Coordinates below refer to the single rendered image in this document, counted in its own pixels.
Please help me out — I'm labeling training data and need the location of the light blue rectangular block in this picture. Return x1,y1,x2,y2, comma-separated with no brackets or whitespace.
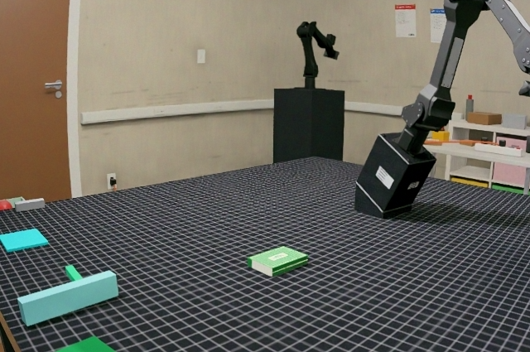
17,271,118,325

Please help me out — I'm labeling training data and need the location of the green flat bar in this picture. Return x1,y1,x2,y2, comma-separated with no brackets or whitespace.
65,266,83,282

